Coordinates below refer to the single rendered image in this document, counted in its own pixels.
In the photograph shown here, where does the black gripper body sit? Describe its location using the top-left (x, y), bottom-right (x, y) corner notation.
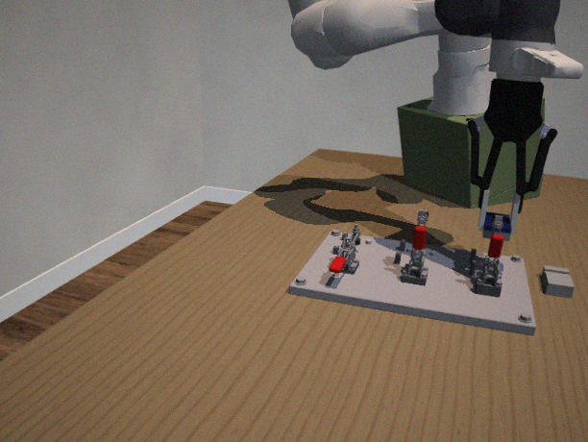
top-left (484, 79), bottom-right (544, 143)

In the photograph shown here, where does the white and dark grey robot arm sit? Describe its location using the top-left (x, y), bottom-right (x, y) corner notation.
top-left (288, 0), bottom-right (583, 115)

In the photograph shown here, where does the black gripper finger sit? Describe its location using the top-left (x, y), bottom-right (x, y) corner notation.
top-left (510, 121), bottom-right (557, 235)
top-left (467, 115), bottom-right (508, 231)

